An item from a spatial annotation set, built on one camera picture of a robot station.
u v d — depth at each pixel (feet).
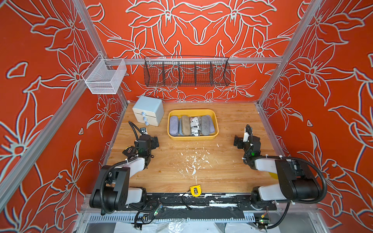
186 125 3.20
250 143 2.27
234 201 2.44
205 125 3.20
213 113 3.40
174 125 3.21
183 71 3.30
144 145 2.28
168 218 2.29
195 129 3.11
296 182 1.44
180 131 3.20
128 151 2.92
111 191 1.38
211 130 3.24
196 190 2.48
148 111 3.13
